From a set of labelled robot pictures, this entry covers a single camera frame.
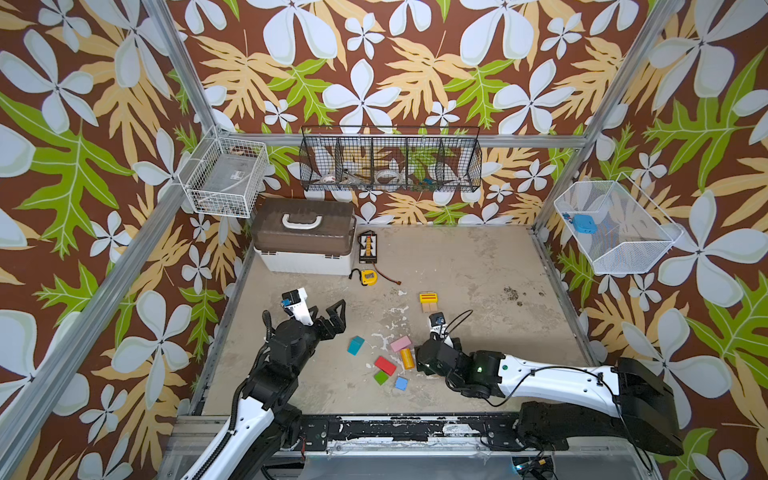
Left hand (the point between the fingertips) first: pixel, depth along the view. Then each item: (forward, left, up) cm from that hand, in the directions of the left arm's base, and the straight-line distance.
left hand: (330, 302), depth 76 cm
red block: (-9, -15, -20) cm, 27 cm away
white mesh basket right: (+15, -79, +12) cm, 81 cm away
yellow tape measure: (+21, -9, -19) cm, 29 cm away
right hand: (-8, -25, -12) cm, 28 cm away
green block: (-13, -13, -20) cm, 27 cm away
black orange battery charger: (+34, -8, -18) cm, 39 cm away
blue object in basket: (+23, -73, +7) cm, 77 cm away
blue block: (-15, -19, -19) cm, 31 cm away
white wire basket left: (+34, +33, +14) cm, 50 cm away
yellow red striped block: (+12, -29, -17) cm, 36 cm away
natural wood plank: (+9, -30, -18) cm, 36 cm away
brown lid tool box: (+22, +9, +1) cm, 24 cm away
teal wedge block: (-4, -6, -19) cm, 20 cm away
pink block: (-3, -19, -18) cm, 27 cm away
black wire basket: (+49, -16, +11) cm, 53 cm away
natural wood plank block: (+9, -28, -18) cm, 35 cm away
